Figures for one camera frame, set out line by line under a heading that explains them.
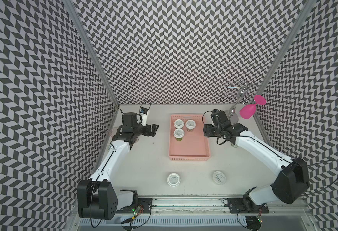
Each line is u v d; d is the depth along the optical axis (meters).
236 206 0.73
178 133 0.93
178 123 0.98
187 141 0.98
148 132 0.72
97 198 0.39
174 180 0.76
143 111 0.71
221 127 0.62
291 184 0.40
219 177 0.79
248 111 0.92
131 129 0.62
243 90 0.87
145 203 0.74
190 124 0.99
